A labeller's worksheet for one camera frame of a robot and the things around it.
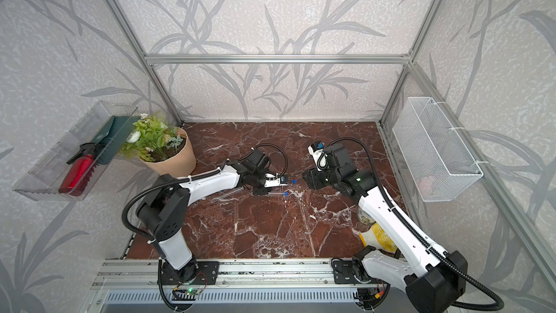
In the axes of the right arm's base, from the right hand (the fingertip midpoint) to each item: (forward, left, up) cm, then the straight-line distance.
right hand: (308, 171), depth 76 cm
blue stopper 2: (+8, +5, -21) cm, 23 cm away
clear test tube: (+1, +34, -20) cm, 39 cm away
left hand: (+4, +15, -16) cm, 22 cm away
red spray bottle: (-8, +65, +16) cm, 67 cm away
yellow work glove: (-17, -26, -20) cm, 37 cm away
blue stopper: (+1, +9, -21) cm, 22 cm away
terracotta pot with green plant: (+14, +59, -4) cm, 61 cm away
